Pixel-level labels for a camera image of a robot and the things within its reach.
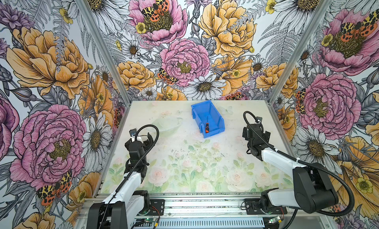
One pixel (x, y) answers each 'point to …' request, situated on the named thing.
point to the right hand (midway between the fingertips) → (256, 133)
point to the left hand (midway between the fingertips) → (141, 139)
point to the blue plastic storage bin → (216, 123)
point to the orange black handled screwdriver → (207, 128)
